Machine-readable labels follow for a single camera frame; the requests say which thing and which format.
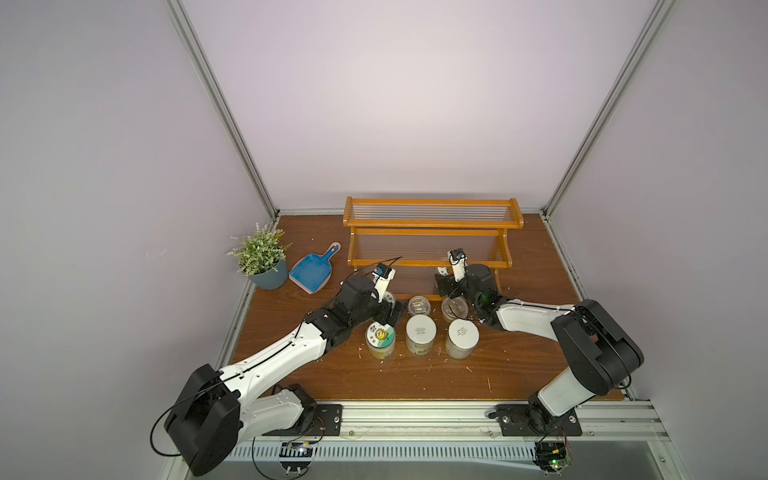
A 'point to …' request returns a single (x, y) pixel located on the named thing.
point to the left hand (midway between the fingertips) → (398, 295)
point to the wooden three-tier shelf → (413, 237)
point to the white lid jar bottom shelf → (462, 339)
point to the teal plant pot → (273, 279)
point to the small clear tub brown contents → (454, 308)
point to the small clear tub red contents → (419, 305)
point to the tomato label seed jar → (444, 271)
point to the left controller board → (295, 457)
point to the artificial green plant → (260, 251)
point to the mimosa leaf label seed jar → (389, 297)
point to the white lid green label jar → (421, 331)
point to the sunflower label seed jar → (380, 340)
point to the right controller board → (551, 456)
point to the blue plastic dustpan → (312, 271)
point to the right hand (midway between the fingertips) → (453, 264)
